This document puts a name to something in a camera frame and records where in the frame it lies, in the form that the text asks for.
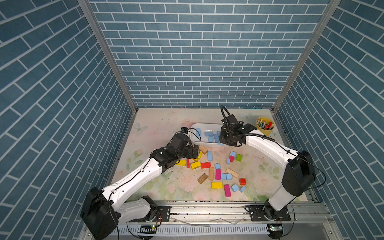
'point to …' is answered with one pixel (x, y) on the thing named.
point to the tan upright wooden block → (211, 173)
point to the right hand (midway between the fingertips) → (221, 140)
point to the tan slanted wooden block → (234, 173)
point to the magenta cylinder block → (232, 158)
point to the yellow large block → (195, 165)
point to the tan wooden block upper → (203, 149)
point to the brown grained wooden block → (202, 178)
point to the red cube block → (242, 181)
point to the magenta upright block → (218, 174)
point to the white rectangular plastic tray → (204, 127)
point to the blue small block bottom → (242, 189)
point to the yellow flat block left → (182, 162)
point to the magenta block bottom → (227, 190)
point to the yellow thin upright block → (200, 155)
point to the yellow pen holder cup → (265, 125)
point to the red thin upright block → (188, 163)
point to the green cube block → (239, 157)
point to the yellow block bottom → (217, 185)
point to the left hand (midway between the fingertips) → (195, 147)
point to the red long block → (205, 165)
